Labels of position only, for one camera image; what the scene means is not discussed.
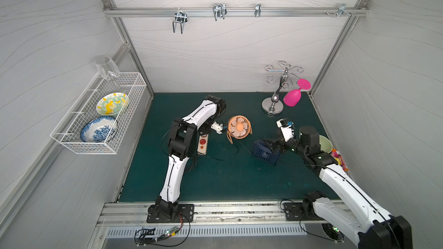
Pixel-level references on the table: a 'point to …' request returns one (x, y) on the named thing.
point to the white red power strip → (202, 143)
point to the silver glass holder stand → (270, 106)
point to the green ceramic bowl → (325, 144)
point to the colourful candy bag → (337, 157)
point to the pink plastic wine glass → (292, 98)
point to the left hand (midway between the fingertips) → (200, 127)
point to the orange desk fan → (239, 127)
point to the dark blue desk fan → (263, 150)
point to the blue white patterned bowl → (98, 129)
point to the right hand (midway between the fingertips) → (273, 134)
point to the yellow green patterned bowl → (112, 104)
